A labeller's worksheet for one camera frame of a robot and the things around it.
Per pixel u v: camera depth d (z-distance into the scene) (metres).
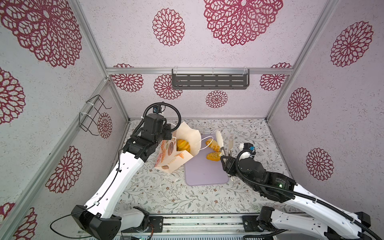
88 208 0.38
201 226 0.75
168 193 0.84
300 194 0.43
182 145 0.85
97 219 0.36
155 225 0.73
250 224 0.71
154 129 0.49
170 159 0.81
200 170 0.93
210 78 0.97
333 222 0.41
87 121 0.76
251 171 0.46
